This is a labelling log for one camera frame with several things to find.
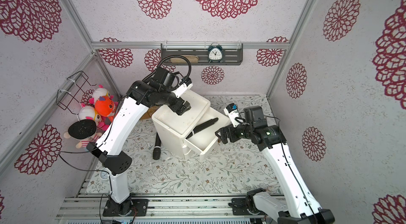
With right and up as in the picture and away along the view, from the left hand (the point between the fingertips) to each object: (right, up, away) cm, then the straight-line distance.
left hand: (182, 103), depth 73 cm
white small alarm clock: (-41, -36, +6) cm, 55 cm away
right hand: (+19, -11, -2) cm, 22 cm away
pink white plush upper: (-53, +7, +22) cm, 58 cm away
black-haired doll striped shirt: (-48, -13, +3) cm, 50 cm away
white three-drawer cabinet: (-5, -12, 0) cm, 13 cm away
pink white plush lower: (-51, -5, +12) cm, 53 cm away
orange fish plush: (-46, -1, +17) cm, 49 cm away
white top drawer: (+10, -19, +6) cm, 22 cm away
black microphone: (+9, -12, +8) cm, 17 cm away
